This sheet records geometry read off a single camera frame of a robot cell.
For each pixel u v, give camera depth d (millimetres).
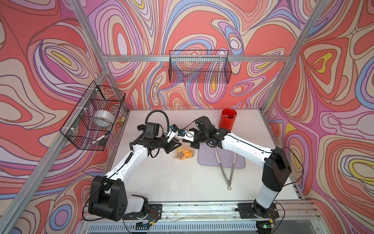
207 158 934
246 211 734
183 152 908
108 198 408
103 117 729
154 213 721
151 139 651
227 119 981
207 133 628
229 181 819
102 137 731
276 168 448
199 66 957
